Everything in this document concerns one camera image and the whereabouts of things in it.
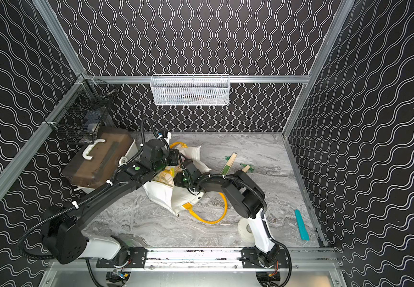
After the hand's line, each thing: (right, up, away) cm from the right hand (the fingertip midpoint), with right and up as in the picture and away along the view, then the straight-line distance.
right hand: (174, 180), depth 95 cm
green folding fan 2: (+32, +11, +11) cm, 35 cm away
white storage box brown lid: (-37, +9, -9) cm, 39 cm away
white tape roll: (+35, -21, -13) cm, 43 cm away
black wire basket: (-48, +36, -2) cm, 60 cm away
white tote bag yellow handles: (+4, -4, -22) cm, 22 cm away
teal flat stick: (+62, -19, -12) cm, 66 cm away
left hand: (+5, +17, -16) cm, 24 cm away
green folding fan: (+40, +6, +8) cm, 42 cm away
